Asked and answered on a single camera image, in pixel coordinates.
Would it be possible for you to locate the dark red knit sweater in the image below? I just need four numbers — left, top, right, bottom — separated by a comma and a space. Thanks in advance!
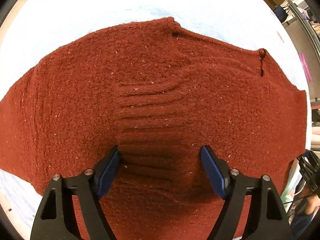
1, 17, 307, 239

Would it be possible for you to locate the dark blue bag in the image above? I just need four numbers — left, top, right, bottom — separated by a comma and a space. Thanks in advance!
273, 5, 289, 23

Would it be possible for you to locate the light blue patterned bedsheet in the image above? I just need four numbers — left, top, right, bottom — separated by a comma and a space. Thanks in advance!
0, 0, 313, 240

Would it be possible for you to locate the grey shelving rack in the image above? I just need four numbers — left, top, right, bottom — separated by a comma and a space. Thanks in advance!
283, 0, 319, 62

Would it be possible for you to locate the person's right hand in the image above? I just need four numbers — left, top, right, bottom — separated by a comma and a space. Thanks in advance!
295, 189, 319, 216

